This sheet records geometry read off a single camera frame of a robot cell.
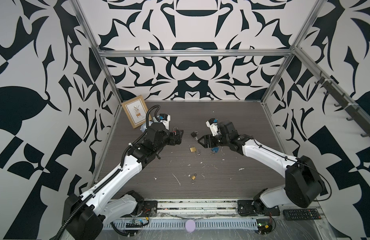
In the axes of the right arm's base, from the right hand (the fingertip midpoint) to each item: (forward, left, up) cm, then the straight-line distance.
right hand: (203, 139), depth 84 cm
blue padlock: (0, -8, -13) cm, 16 cm away
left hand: (0, +14, +11) cm, 18 cm away
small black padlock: (+12, +4, -14) cm, 19 cm away
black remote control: (-34, -45, -13) cm, 58 cm away
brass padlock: (+1, +5, -13) cm, 14 cm away
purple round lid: (-38, +8, -5) cm, 40 cm away
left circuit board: (-37, +34, -15) cm, 52 cm away
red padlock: (-6, +14, +16) cm, 22 cm away
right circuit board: (-38, -27, -16) cm, 49 cm away
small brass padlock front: (-16, +6, -14) cm, 22 cm away
